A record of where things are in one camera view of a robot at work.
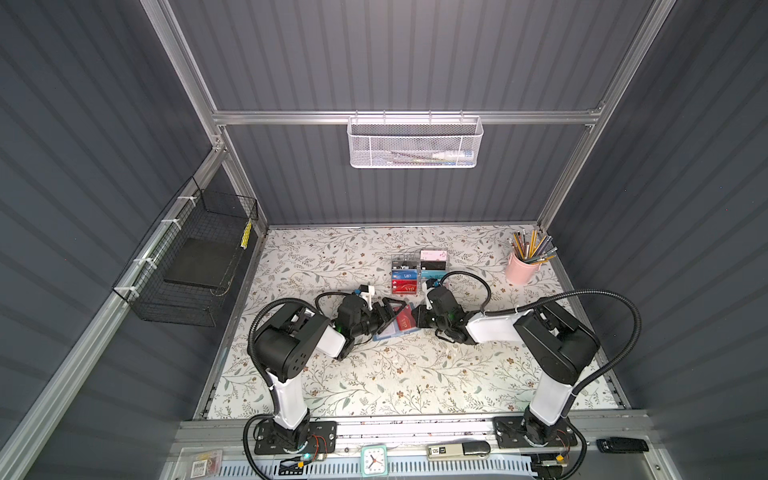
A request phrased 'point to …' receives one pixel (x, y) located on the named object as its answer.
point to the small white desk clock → (374, 461)
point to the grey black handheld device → (459, 450)
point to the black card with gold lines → (432, 265)
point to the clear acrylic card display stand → (415, 256)
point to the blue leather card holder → (392, 330)
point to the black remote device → (621, 445)
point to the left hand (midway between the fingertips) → (403, 310)
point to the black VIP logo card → (405, 264)
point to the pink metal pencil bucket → (520, 273)
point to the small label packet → (207, 464)
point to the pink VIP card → (433, 255)
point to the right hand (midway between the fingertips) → (414, 315)
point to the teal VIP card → (432, 274)
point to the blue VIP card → (404, 274)
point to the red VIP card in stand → (404, 287)
